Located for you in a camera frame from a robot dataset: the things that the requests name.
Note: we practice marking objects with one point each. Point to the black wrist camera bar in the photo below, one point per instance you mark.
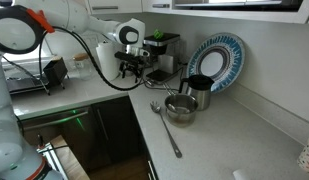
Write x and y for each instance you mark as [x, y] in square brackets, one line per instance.
[127, 57]

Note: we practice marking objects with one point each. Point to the small green object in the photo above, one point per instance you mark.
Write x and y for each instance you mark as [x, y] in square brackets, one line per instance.
[158, 34]

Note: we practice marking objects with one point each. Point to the steel carafe with black lid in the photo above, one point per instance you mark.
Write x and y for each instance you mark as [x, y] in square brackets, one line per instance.
[200, 95]

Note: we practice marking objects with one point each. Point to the blue and white plate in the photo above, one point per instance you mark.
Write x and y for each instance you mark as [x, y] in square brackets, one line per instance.
[232, 60]

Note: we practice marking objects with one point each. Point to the dark lower cabinet front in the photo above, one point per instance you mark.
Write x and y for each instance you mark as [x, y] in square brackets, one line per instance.
[120, 133]

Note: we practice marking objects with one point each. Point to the white striped base plate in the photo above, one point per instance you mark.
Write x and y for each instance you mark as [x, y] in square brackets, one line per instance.
[55, 160]

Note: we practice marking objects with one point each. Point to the metal dish rack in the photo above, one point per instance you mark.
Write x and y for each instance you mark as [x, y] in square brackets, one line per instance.
[24, 83]

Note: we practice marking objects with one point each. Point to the dotted paper cup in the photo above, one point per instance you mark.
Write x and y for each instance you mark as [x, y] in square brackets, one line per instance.
[307, 156]

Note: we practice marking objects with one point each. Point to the steel microwave oven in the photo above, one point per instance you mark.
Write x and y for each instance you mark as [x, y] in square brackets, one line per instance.
[237, 3]

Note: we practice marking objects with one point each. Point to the wooden board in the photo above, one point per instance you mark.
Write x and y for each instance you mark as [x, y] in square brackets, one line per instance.
[72, 163]

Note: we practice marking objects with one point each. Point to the white upper cabinet door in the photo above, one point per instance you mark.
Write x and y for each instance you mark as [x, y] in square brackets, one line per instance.
[157, 8]
[127, 4]

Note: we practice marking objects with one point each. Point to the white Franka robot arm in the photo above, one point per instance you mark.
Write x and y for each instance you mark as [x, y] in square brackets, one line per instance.
[94, 23]

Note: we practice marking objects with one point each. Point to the steel pasta spoon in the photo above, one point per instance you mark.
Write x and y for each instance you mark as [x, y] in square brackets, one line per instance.
[167, 130]

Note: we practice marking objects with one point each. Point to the steel black coffee maker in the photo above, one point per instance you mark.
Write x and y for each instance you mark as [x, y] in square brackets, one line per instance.
[167, 61]

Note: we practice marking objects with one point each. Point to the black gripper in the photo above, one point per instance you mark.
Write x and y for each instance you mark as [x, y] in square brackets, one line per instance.
[134, 66]

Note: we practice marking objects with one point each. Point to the glass jar with wooden lid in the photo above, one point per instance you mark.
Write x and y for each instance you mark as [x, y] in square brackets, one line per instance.
[82, 68]

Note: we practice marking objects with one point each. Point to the black cutlery holder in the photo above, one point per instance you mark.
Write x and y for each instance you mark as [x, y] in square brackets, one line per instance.
[55, 71]

